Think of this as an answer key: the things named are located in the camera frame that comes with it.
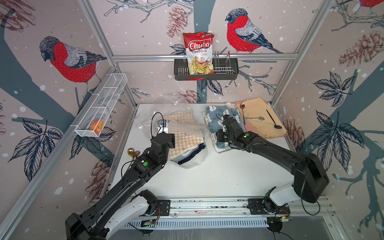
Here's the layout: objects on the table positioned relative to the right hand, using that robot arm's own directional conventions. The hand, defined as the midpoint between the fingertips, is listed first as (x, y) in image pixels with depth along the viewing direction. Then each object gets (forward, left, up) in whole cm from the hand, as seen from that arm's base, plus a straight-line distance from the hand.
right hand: (216, 132), depth 86 cm
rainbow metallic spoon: (+35, -23, -13) cm, 44 cm away
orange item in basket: (-12, +55, +21) cm, 60 cm away
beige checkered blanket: (+2, +18, -7) cm, 19 cm away
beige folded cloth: (+29, -35, -14) cm, 48 cm away
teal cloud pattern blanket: (+17, 0, -4) cm, 18 cm away
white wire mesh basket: (-6, +63, +17) cm, 66 cm away
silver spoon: (+24, -36, -14) cm, 45 cm away
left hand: (-6, +25, +13) cm, 29 cm away
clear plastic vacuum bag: (+38, +30, -11) cm, 49 cm away
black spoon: (+17, -45, -14) cm, 51 cm away
